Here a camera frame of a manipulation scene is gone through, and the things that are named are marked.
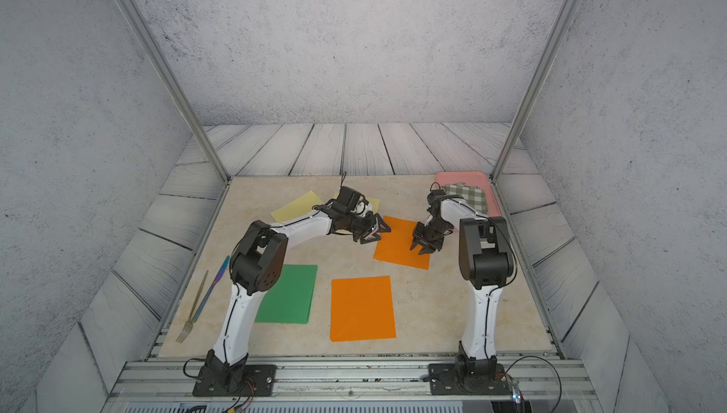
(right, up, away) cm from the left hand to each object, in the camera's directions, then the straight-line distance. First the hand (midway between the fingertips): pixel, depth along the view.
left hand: (391, 233), depth 94 cm
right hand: (+8, -5, +4) cm, 10 cm away
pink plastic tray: (+38, +20, +28) cm, 51 cm away
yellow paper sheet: (-36, +8, +20) cm, 42 cm away
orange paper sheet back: (+1, -5, +4) cm, 6 cm away
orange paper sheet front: (-9, -21, -9) cm, 25 cm away
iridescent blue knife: (-56, -14, -2) cm, 58 cm away
